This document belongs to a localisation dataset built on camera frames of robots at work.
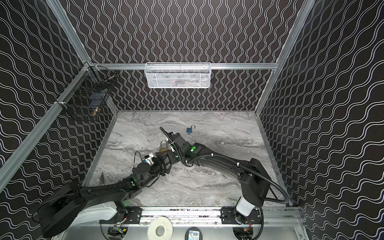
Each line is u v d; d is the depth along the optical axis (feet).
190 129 3.55
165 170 2.49
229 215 2.45
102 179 2.81
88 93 3.09
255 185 1.39
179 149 1.98
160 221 2.45
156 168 2.35
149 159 2.41
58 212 1.38
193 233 2.25
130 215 2.44
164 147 3.29
